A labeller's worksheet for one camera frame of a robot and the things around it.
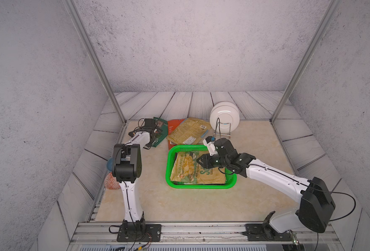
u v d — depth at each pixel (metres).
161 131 1.11
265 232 0.65
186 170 0.87
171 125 1.17
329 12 0.72
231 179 0.84
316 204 0.41
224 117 1.04
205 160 0.69
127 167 0.56
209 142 0.72
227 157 0.61
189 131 1.12
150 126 0.84
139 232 0.65
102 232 0.74
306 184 0.44
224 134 1.10
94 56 0.86
